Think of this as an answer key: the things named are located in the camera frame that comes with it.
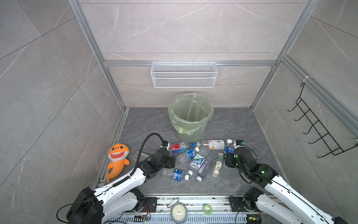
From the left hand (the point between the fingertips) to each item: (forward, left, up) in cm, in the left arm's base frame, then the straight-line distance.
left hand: (172, 155), depth 83 cm
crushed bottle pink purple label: (-7, -20, -6) cm, 22 cm away
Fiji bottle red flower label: (+6, -5, -3) cm, 8 cm away
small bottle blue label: (-1, -32, +9) cm, 34 cm away
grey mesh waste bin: (+7, -16, +10) cm, 20 cm away
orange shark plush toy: (+2, +34, +1) cm, 34 cm away
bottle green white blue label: (-4, -15, -3) cm, 16 cm away
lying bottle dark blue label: (-11, -3, -2) cm, 12 cm away
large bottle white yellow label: (+8, -26, -2) cm, 27 cm away
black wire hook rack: (-11, -72, +24) cm, 77 cm away
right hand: (-3, -33, +4) cm, 33 cm away
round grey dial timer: (-29, -3, -3) cm, 29 cm away
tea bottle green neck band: (-7, -27, -3) cm, 28 cm away
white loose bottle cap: (-9, -10, -5) cm, 15 cm away
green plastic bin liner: (+32, -12, +4) cm, 34 cm away
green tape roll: (-28, -20, -7) cm, 35 cm away
